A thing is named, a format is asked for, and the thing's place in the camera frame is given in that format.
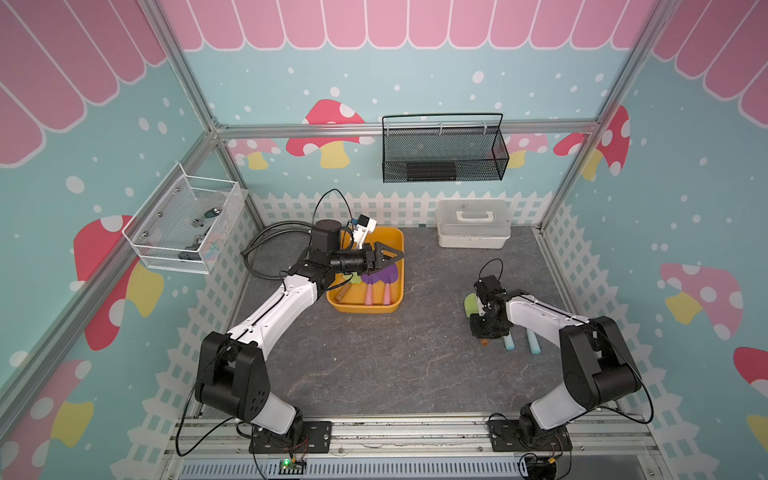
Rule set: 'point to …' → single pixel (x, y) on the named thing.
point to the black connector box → (541, 470)
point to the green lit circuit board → (291, 467)
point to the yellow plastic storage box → (354, 299)
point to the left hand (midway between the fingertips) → (398, 262)
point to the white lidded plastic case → (473, 223)
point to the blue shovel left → (509, 342)
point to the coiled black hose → (267, 232)
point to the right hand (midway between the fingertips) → (479, 331)
